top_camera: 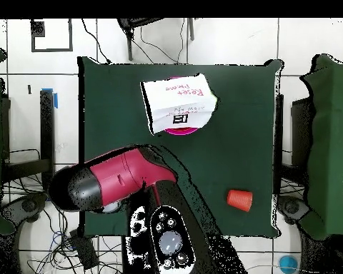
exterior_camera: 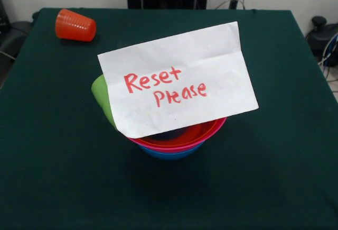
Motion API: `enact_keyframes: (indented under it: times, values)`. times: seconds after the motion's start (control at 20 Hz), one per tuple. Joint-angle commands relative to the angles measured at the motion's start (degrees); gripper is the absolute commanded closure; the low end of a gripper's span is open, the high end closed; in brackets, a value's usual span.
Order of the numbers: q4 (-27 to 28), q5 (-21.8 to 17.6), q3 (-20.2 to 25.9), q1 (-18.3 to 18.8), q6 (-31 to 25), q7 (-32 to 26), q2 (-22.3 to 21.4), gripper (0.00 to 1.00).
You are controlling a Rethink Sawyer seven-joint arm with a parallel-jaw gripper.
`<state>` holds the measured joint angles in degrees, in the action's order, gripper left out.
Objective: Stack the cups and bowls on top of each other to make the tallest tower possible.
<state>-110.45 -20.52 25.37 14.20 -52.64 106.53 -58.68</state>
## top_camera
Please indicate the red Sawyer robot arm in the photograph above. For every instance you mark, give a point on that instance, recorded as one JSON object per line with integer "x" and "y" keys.
{"x": 123, "y": 177}

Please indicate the black power adapter box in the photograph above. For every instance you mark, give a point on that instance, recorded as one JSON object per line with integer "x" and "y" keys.
{"x": 84, "y": 251}

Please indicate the pink bowl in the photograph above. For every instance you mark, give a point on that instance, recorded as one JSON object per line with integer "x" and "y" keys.
{"x": 181, "y": 132}

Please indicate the black camera tripod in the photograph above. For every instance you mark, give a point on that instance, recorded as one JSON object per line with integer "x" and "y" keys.
{"x": 129, "y": 42}

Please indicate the white paper reset sign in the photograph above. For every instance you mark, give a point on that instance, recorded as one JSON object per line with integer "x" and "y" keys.
{"x": 177, "y": 100}

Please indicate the dark green tablecloth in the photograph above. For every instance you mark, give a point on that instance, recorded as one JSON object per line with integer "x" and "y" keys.
{"x": 231, "y": 142}

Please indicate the orange ribbed cup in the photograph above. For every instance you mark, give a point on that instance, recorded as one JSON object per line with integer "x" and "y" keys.
{"x": 239, "y": 199}

